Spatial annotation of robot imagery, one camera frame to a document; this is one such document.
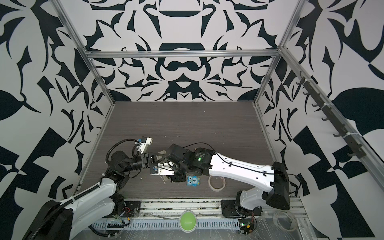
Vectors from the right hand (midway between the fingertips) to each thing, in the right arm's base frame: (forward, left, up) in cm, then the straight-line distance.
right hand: (167, 170), depth 67 cm
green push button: (-17, -9, -17) cm, 26 cm away
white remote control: (+8, +3, +2) cm, 9 cm away
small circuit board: (-19, -36, -21) cm, 45 cm away
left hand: (+6, +1, +3) cm, 6 cm away
